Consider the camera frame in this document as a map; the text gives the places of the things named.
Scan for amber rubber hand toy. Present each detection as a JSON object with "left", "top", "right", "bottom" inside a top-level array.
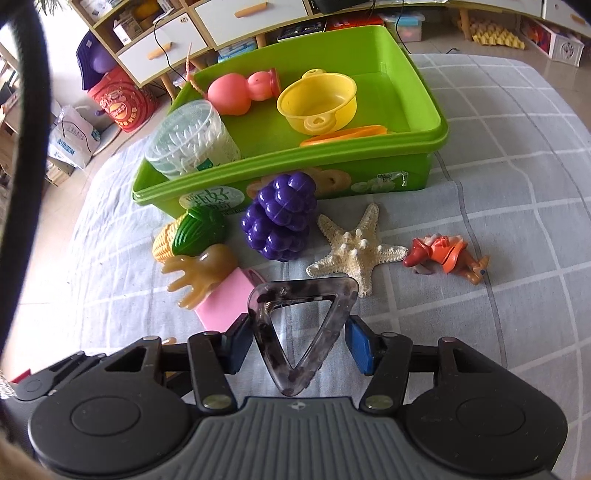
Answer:
[{"left": 161, "top": 244, "right": 238, "bottom": 310}]

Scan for beige starfish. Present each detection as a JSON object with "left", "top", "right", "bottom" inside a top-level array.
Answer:
[{"left": 307, "top": 203, "right": 409, "bottom": 297}]

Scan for orange toy figure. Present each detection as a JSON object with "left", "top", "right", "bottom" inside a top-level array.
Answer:
[{"left": 403, "top": 233, "right": 490, "bottom": 285}]

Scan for toy corn with green husk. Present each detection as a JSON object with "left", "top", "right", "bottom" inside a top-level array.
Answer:
[{"left": 152, "top": 206, "right": 228, "bottom": 263}]

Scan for purple toy grapes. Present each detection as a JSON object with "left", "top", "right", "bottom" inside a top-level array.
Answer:
[{"left": 242, "top": 172, "right": 317, "bottom": 262}]

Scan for clear cotton swab jar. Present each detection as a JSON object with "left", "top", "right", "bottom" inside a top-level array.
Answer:
[{"left": 145, "top": 100, "right": 242, "bottom": 180}]

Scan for pink toy pig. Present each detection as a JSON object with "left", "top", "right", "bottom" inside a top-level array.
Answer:
[{"left": 179, "top": 44, "right": 281, "bottom": 118}]

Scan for yellow toy pot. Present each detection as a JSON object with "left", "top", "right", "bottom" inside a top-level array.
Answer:
[{"left": 276, "top": 69, "right": 358, "bottom": 137}]

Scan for grey checked table cloth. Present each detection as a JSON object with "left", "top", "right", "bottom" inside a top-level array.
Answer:
[{"left": 8, "top": 52, "right": 591, "bottom": 480}]

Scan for green plastic storage bin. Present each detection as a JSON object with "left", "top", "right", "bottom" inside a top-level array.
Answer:
[{"left": 132, "top": 26, "right": 449, "bottom": 217}]

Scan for red printed bucket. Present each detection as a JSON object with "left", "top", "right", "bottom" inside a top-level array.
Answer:
[{"left": 88, "top": 66, "right": 157, "bottom": 133}]

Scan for wooden tv cabinet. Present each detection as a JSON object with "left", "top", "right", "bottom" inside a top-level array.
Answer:
[{"left": 69, "top": 1, "right": 590, "bottom": 96}]

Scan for yellow egg tray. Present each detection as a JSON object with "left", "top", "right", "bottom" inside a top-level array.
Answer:
[{"left": 468, "top": 18, "right": 526, "bottom": 50}]

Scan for white toy box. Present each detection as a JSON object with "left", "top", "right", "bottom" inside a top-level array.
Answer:
[{"left": 520, "top": 17, "right": 585, "bottom": 67}]

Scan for black camera strap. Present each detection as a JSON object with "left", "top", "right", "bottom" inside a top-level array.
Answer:
[{"left": 0, "top": 0, "right": 53, "bottom": 361}]

